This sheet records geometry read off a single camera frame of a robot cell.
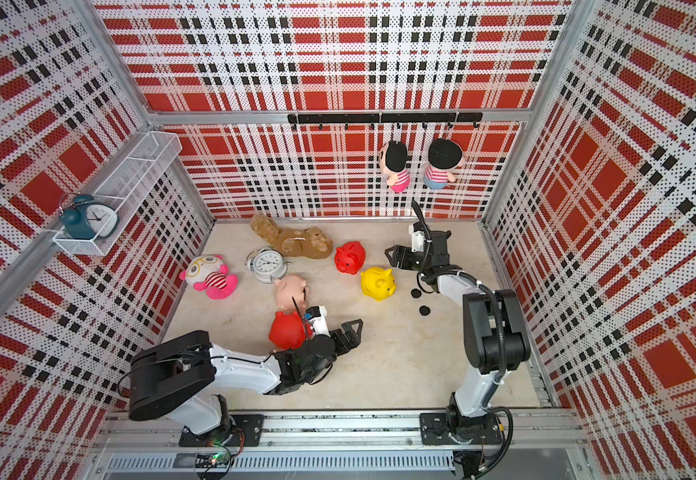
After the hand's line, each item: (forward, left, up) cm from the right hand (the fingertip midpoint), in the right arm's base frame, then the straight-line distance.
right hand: (399, 251), depth 95 cm
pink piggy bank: (-12, +34, -6) cm, 37 cm away
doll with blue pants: (+22, -14, +20) cm, 33 cm away
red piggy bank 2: (0, +16, -4) cm, 17 cm away
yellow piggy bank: (-10, +7, -4) cm, 13 cm away
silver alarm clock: (0, +45, -8) cm, 46 cm away
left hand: (-23, +13, -5) cm, 27 cm away
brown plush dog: (+7, +30, -3) cm, 31 cm away
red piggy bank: (-24, +33, -7) cm, 42 cm away
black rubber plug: (-9, -6, -12) cm, 16 cm away
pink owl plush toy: (-4, +64, -5) cm, 64 cm away
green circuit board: (-54, +47, -11) cm, 73 cm away
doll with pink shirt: (+27, +1, +16) cm, 31 cm away
